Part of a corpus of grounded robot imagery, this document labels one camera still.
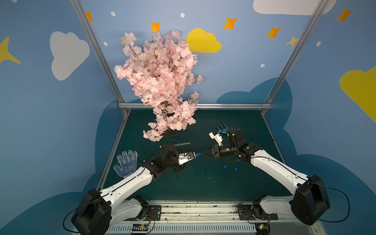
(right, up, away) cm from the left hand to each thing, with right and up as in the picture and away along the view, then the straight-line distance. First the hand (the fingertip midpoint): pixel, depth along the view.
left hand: (187, 153), depth 82 cm
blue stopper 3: (+30, -11, +8) cm, 33 cm away
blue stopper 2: (+24, -10, +9) cm, 27 cm away
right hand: (+10, +2, -5) cm, 11 cm away
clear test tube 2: (+2, +2, -14) cm, 14 cm away
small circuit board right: (+38, -37, -8) cm, 54 cm away
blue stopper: (+6, +1, -7) cm, 9 cm away
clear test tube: (-4, +3, +19) cm, 20 cm away
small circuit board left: (-24, -36, -8) cm, 44 cm away
